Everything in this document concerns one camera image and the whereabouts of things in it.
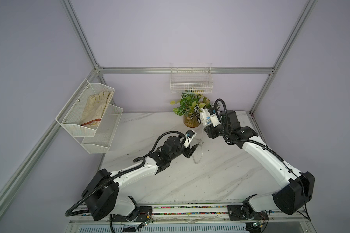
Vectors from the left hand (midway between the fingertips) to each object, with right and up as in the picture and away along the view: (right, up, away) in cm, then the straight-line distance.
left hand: (192, 141), depth 79 cm
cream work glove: (-53, +18, -2) cm, 56 cm away
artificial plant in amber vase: (-1, +21, +12) cm, 25 cm away
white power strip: (+6, +13, -4) cm, 15 cm away
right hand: (+10, +7, +2) cm, 13 cm away
